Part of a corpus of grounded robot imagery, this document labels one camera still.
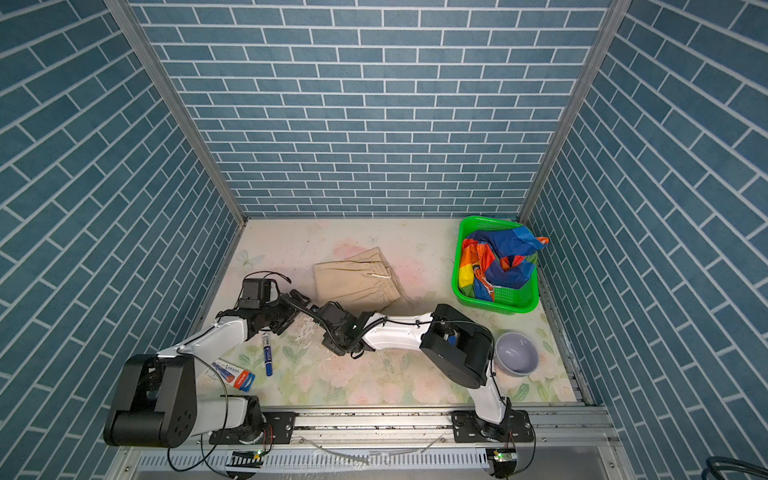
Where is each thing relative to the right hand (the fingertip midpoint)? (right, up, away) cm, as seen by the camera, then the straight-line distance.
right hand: (333, 328), depth 88 cm
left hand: (-9, +6, +2) cm, 11 cm away
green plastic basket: (+55, +7, +9) cm, 56 cm away
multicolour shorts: (+50, +21, +3) cm, 54 cm away
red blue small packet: (-26, -11, -7) cm, 29 cm away
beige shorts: (+8, +13, +8) cm, 17 cm away
